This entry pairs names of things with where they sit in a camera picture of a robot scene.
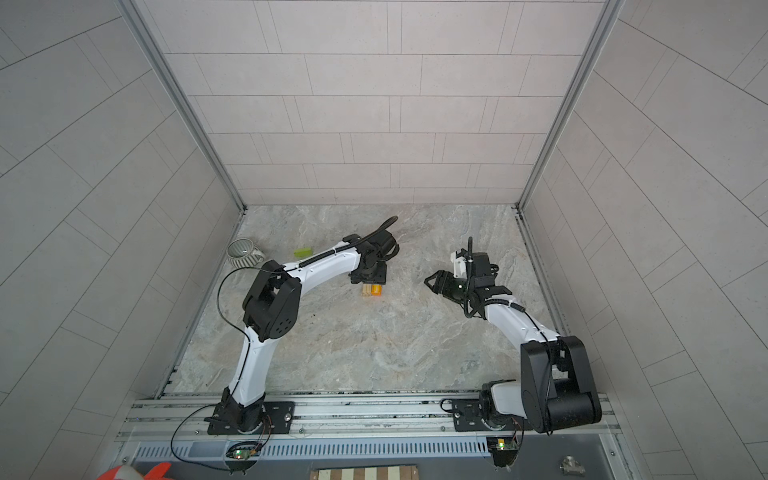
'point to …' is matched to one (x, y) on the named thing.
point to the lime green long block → (303, 252)
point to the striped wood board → (402, 472)
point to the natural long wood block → (366, 290)
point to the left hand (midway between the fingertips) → (384, 275)
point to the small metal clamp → (570, 465)
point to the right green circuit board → (503, 449)
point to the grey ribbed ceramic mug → (242, 254)
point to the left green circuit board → (243, 454)
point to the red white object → (126, 472)
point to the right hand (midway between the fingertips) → (431, 283)
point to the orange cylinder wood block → (376, 289)
